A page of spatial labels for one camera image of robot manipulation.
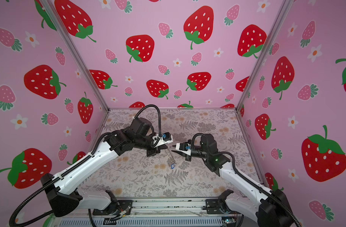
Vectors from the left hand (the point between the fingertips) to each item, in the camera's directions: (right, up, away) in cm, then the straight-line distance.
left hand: (166, 144), depth 69 cm
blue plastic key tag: (+3, -15, +13) cm, 20 cm away
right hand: (+3, -1, +2) cm, 4 cm away
